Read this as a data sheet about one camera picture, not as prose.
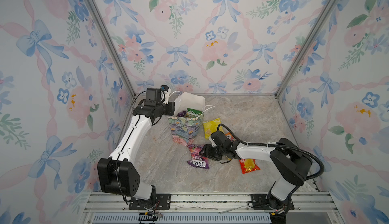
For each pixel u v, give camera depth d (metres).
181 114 0.94
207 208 0.73
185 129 0.82
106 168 0.41
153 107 0.61
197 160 0.84
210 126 1.00
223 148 0.70
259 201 0.74
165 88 0.72
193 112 0.94
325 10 0.76
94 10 0.75
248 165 0.85
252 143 0.60
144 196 0.62
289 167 0.46
